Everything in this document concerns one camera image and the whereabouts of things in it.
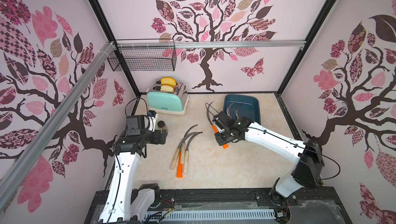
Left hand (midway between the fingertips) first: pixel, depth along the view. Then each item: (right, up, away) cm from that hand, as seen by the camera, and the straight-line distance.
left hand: (156, 135), depth 75 cm
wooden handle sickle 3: (+47, +11, +32) cm, 58 cm away
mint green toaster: (+4, +17, +25) cm, 30 cm away
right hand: (+31, -2, +5) cm, 32 cm away
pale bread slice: (0, +26, +22) cm, 35 cm away
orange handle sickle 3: (+42, +13, +35) cm, 56 cm away
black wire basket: (-13, +47, +20) cm, 53 cm away
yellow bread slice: (0, +32, +25) cm, 41 cm away
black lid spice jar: (-3, +3, +18) cm, 18 cm away
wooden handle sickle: (+8, -13, +13) cm, 20 cm away
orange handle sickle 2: (+35, -6, +2) cm, 35 cm away
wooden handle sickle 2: (+11, -9, +16) cm, 22 cm away
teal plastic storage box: (+49, +15, +36) cm, 63 cm away
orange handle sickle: (+11, -21, +6) cm, 25 cm away
